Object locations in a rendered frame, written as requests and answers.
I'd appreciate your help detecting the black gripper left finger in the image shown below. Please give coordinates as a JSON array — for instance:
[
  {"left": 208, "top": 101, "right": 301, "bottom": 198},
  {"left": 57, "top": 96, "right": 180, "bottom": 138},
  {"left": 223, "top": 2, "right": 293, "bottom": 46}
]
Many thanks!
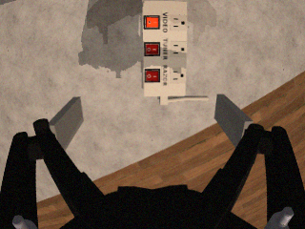
[{"left": 0, "top": 96, "right": 133, "bottom": 229}]

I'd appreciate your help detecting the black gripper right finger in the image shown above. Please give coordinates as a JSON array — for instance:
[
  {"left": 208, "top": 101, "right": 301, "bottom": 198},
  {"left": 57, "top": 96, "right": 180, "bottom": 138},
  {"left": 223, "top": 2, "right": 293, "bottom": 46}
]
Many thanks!
[{"left": 176, "top": 94, "right": 305, "bottom": 229}]

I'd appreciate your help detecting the white power strip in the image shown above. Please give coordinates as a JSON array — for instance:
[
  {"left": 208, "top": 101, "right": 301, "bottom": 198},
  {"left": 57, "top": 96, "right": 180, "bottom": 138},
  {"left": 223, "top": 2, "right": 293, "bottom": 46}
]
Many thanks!
[{"left": 143, "top": 1, "right": 209, "bottom": 105}]

